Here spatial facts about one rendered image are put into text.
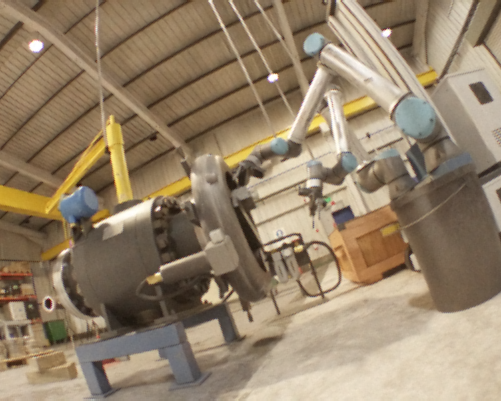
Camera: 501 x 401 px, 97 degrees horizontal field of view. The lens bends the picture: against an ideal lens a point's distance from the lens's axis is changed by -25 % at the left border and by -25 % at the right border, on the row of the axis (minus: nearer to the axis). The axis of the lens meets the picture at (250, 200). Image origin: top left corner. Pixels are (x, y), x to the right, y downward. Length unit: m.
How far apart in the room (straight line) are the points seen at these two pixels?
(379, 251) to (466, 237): 1.34
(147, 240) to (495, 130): 1.71
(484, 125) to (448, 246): 0.85
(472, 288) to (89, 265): 1.51
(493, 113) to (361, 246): 1.22
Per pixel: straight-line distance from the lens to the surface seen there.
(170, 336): 1.16
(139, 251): 1.33
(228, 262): 1.01
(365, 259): 2.10
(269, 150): 1.52
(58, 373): 2.32
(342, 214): 2.28
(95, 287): 1.50
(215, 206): 1.11
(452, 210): 0.83
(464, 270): 0.86
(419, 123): 1.14
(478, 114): 1.58
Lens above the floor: 0.30
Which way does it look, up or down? 15 degrees up
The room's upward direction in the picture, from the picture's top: 20 degrees counter-clockwise
